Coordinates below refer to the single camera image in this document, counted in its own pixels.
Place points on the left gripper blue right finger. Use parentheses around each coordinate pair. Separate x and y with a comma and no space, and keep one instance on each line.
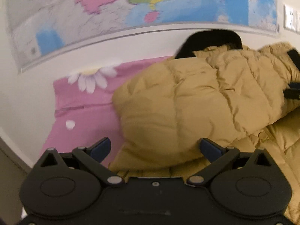
(220,159)

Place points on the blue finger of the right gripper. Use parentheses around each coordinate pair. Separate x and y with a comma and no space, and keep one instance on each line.
(293,91)

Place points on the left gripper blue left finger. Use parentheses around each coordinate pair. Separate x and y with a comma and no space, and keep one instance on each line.
(91,159)

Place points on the pink floral bed sheet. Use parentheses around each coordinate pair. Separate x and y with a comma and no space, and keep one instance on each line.
(84,113)

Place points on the white wall socket left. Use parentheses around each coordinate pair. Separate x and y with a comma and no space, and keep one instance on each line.
(290,18)

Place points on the colourful wall map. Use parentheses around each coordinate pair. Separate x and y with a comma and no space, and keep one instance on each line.
(41,29)

